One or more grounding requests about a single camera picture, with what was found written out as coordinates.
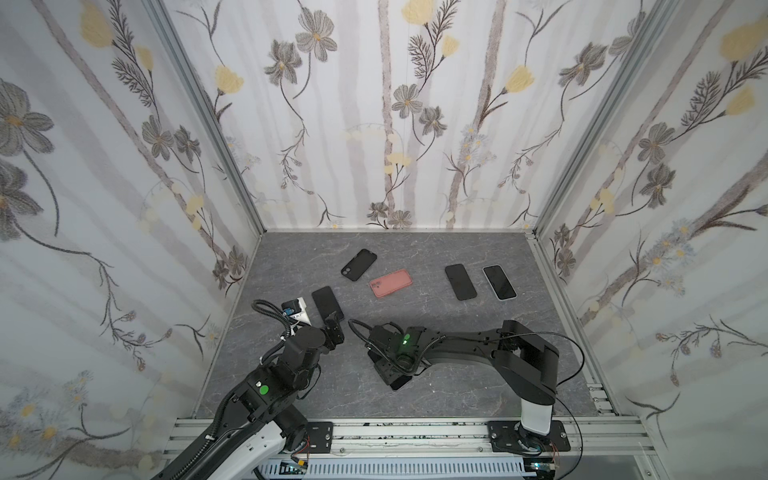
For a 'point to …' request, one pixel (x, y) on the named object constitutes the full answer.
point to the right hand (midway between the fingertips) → (380, 361)
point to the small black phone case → (359, 264)
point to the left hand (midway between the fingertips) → (322, 313)
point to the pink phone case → (390, 283)
